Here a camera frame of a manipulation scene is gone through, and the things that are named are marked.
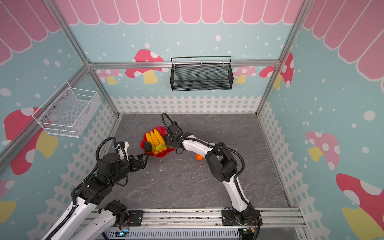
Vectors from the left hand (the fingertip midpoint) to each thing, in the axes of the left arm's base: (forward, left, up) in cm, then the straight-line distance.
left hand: (141, 158), depth 75 cm
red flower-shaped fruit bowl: (+30, -3, -16) cm, 34 cm away
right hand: (+19, -10, -11) cm, 25 cm away
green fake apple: (+25, -5, -18) cm, 31 cm away
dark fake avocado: (+15, +4, -13) cm, 20 cm away
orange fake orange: (+10, -29, -17) cm, 35 cm away
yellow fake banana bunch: (+20, -1, -16) cm, 26 cm away
